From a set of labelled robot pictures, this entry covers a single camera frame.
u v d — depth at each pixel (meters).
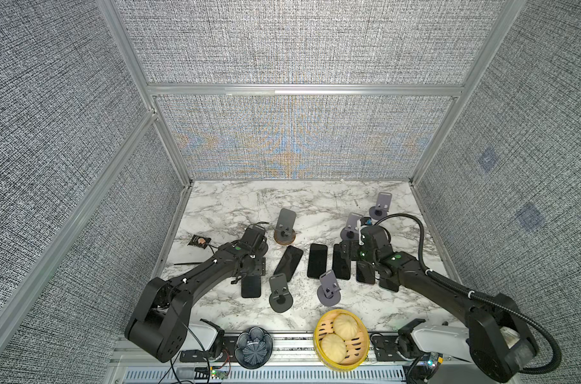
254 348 0.73
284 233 0.96
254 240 0.70
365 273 0.91
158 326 0.42
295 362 0.73
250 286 0.82
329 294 0.80
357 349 0.72
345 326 0.72
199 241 0.97
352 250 0.78
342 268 0.87
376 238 0.65
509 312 0.41
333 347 0.69
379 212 1.06
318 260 0.93
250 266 0.68
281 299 0.81
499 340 0.41
